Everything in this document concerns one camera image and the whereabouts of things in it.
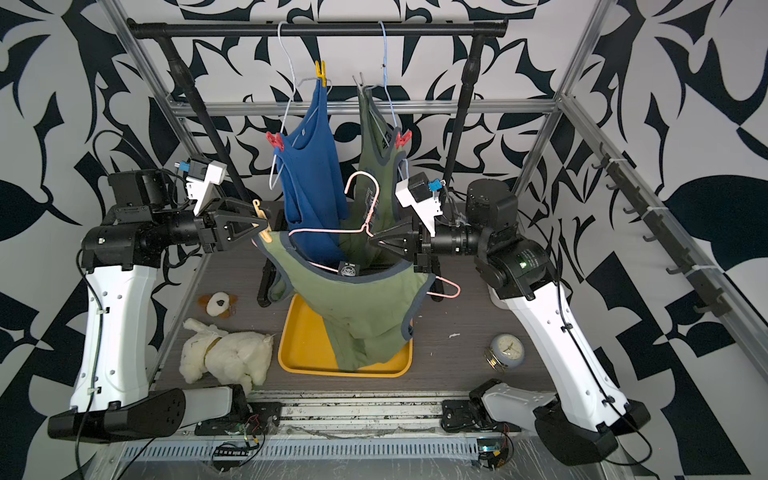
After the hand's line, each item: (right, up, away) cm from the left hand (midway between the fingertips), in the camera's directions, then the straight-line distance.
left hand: (267, 219), depth 55 cm
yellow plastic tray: (-1, -35, +30) cm, 46 cm away
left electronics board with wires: (-17, -56, +18) cm, 61 cm away
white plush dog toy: (-14, -32, +19) cm, 40 cm away
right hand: (+20, -3, -5) cm, 20 cm away
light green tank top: (+16, -24, +26) cm, 39 cm away
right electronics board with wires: (+47, -54, +16) cm, 73 cm away
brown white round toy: (-29, -24, +36) cm, 52 cm away
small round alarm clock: (+54, -33, +26) cm, 69 cm away
